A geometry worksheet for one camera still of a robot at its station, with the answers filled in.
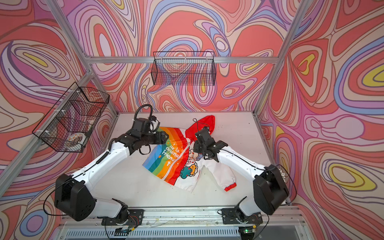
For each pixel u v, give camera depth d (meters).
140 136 0.62
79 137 0.72
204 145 0.63
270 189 0.42
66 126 0.73
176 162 0.91
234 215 0.73
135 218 0.72
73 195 0.40
